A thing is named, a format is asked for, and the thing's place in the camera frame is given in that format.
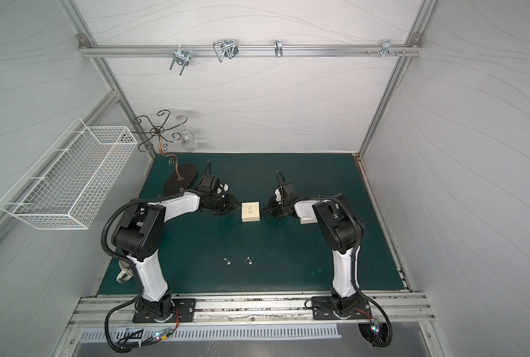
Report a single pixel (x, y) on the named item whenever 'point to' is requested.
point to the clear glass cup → (189, 140)
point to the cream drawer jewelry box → (307, 216)
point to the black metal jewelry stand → (179, 181)
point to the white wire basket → (70, 184)
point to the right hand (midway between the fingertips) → (261, 207)
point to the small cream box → (250, 211)
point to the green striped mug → (126, 272)
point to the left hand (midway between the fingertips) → (240, 208)
